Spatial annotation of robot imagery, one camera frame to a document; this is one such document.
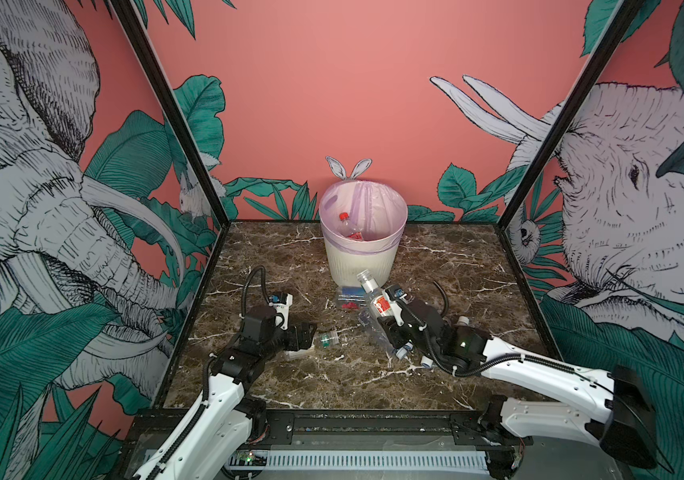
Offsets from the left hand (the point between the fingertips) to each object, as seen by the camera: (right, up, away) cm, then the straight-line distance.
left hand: (304, 321), depth 80 cm
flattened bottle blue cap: (+13, +3, +18) cm, 22 cm away
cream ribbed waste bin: (+14, +21, -2) cm, 25 cm away
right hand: (+21, +3, -4) cm, 21 cm away
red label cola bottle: (+12, +27, +21) cm, 36 cm away
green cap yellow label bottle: (+7, -7, +6) cm, 11 cm away
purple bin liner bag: (+22, +33, +18) cm, 43 cm away
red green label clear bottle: (+20, +6, -6) cm, 22 cm away
